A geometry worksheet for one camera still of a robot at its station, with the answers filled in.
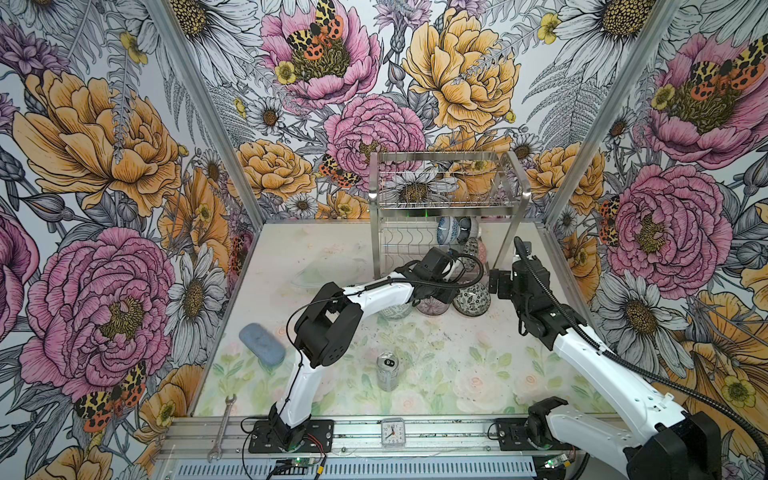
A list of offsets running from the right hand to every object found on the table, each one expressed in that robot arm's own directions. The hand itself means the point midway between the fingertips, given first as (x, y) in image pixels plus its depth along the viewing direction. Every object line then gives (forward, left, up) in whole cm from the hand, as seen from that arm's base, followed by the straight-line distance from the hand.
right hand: (513, 279), depth 81 cm
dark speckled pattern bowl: (+4, +7, -17) cm, 19 cm away
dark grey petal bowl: (+33, +5, -12) cm, 36 cm away
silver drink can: (-21, +34, -6) cm, 40 cm away
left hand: (+3, +15, -12) cm, 20 cm away
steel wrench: (-34, +75, -18) cm, 85 cm away
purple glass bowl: (+3, +20, -18) cm, 27 cm away
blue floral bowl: (+27, +12, -8) cm, 31 cm away
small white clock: (-32, +33, -17) cm, 49 cm away
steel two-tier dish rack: (+46, +20, -11) cm, 51 cm away
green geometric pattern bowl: (+1, +31, -18) cm, 36 cm away
